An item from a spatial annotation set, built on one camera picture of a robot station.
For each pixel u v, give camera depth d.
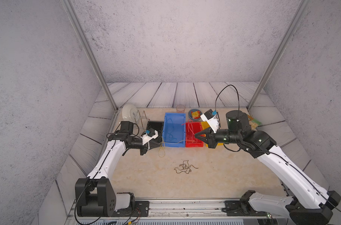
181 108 1.15
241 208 0.67
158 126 1.09
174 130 1.06
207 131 0.57
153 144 0.71
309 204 0.38
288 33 0.79
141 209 0.73
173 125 1.08
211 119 0.55
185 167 0.87
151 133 0.65
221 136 0.54
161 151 0.96
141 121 1.11
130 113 0.98
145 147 0.68
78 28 0.77
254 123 1.09
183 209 0.75
